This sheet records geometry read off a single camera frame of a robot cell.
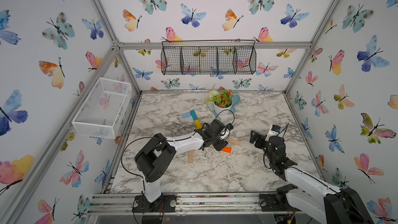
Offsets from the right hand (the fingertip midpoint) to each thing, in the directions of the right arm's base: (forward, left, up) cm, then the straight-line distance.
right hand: (260, 132), depth 86 cm
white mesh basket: (+3, +87, +7) cm, 87 cm away
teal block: (+16, +38, -12) cm, 43 cm away
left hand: (-2, +19, -5) cm, 20 cm away
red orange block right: (-6, +16, -12) cm, 21 cm away
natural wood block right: (-1, +12, -10) cm, 16 cm away
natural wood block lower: (-12, +38, -10) cm, 41 cm away
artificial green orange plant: (+19, +20, +4) cm, 28 cm away
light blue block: (+18, +45, -11) cm, 50 cm away
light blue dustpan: (+35, +9, -12) cm, 38 cm away
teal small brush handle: (+23, +27, -9) cm, 36 cm away
